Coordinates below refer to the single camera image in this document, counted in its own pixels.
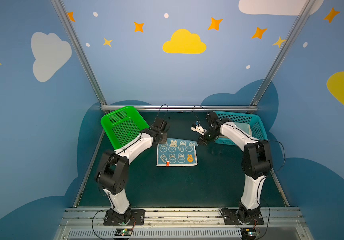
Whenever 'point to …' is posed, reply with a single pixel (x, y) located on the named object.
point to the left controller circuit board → (123, 232)
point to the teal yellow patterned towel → (245, 127)
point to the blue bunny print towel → (177, 152)
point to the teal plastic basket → (257, 128)
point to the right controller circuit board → (248, 232)
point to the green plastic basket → (123, 126)
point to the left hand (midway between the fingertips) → (162, 136)
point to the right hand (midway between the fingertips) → (200, 140)
